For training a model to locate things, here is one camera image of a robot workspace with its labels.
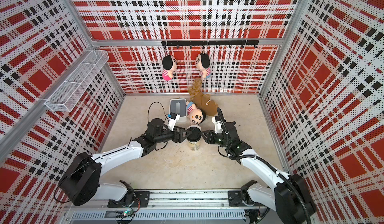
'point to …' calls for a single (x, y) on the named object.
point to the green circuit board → (127, 213)
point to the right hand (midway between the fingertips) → (205, 134)
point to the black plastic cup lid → (195, 135)
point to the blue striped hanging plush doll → (202, 63)
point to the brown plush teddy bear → (202, 100)
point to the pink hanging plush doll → (169, 65)
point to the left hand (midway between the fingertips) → (189, 131)
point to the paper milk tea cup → (194, 146)
